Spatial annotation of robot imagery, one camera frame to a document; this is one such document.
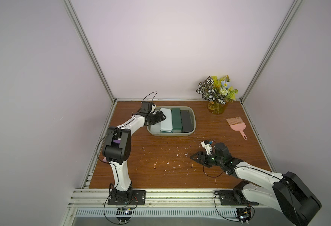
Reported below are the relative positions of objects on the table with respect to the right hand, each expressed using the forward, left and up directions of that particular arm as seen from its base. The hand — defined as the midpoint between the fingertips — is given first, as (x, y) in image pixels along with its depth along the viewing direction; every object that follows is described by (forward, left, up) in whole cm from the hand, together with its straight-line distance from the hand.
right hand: (193, 156), depth 81 cm
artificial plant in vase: (+38, -18, +17) cm, 45 cm away
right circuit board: (-26, -25, -9) cm, 37 cm away
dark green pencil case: (+26, +10, -2) cm, 28 cm away
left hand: (+27, +18, +4) cm, 33 cm away
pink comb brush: (+29, -36, -7) cm, 47 cm away
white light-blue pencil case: (+24, +17, -2) cm, 29 cm away
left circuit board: (-28, +38, -10) cm, 48 cm away
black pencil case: (+28, +3, -2) cm, 28 cm away
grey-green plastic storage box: (+18, +20, -5) cm, 28 cm away
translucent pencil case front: (+21, +25, -1) cm, 32 cm away
